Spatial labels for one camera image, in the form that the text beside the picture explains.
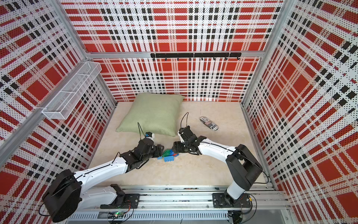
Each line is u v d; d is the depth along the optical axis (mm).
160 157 884
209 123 1041
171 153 841
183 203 736
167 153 863
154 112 966
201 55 893
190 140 682
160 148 784
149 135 767
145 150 653
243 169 442
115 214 694
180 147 766
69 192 411
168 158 881
